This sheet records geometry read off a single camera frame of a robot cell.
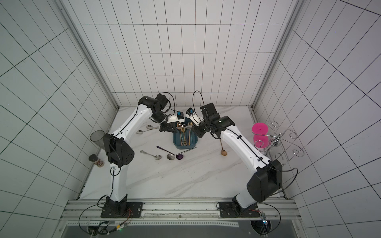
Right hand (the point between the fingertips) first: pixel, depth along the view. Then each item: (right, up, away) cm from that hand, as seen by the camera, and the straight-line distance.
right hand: (188, 127), depth 79 cm
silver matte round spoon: (-11, -20, +12) cm, 26 cm away
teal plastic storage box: (-3, -9, +21) cm, 23 cm away
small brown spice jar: (-53, -20, +5) cm, 57 cm away
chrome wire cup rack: (+41, -6, -12) cm, 43 cm away
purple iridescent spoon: (-7, -20, +12) cm, 24 cm away
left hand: (-9, -3, +3) cm, 10 cm away
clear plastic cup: (-58, -7, +11) cm, 59 cm away
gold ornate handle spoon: (-3, -12, +18) cm, 22 cm away
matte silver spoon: (0, 0, -3) cm, 3 cm away
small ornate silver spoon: (-20, -20, +11) cm, 30 cm away
